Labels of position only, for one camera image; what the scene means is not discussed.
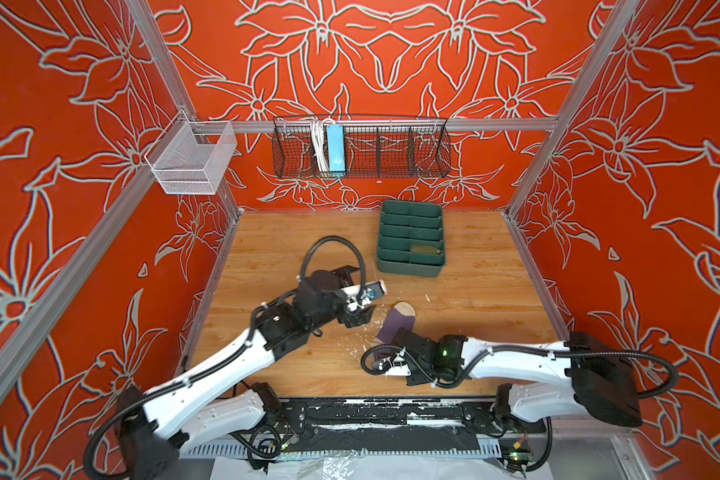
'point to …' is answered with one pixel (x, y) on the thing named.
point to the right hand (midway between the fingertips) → (395, 359)
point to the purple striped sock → (400, 315)
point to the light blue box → (336, 150)
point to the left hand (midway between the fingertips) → (363, 279)
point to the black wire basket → (375, 147)
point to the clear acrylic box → (191, 156)
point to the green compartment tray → (411, 239)
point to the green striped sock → (423, 249)
